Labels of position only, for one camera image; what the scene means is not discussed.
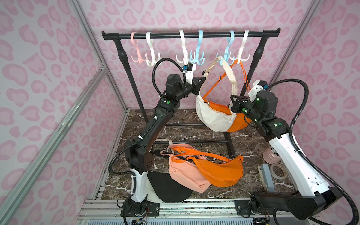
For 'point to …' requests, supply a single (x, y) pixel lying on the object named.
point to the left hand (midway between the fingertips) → (208, 77)
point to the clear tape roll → (272, 173)
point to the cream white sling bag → (151, 195)
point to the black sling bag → (164, 189)
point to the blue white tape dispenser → (266, 177)
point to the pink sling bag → (183, 168)
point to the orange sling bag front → (221, 172)
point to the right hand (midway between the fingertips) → (231, 96)
